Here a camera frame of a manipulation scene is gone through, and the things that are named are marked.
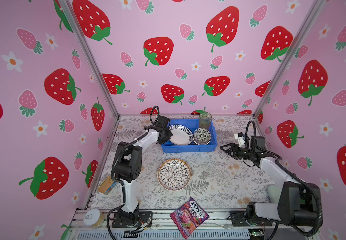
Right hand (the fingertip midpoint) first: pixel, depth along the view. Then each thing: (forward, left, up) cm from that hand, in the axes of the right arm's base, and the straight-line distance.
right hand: (223, 149), depth 85 cm
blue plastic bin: (+26, +19, -10) cm, 34 cm away
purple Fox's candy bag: (-35, +16, -12) cm, 40 cm away
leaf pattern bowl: (+13, +12, -5) cm, 18 cm away
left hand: (+11, +33, -5) cm, 35 cm away
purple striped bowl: (+9, +12, -6) cm, 16 cm away
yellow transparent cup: (+24, +10, -3) cm, 26 cm away
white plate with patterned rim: (+18, +27, -13) cm, 35 cm away
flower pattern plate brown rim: (-13, +28, -12) cm, 33 cm away
